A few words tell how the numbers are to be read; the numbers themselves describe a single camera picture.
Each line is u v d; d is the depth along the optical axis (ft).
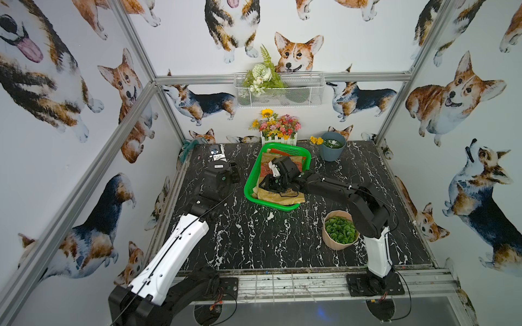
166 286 1.27
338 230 2.51
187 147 3.91
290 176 2.40
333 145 3.72
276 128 3.50
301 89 3.04
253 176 3.17
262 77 2.59
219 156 2.03
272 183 2.68
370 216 1.71
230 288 2.41
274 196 2.95
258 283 2.49
